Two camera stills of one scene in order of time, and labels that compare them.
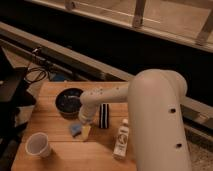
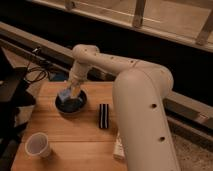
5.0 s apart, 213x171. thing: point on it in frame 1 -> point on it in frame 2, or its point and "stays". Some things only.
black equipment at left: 13,98 stays
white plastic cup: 37,144 stays
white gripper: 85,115 -> 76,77
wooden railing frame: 189,21 stays
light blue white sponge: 75,129 -> 64,94
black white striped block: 104,116 stays
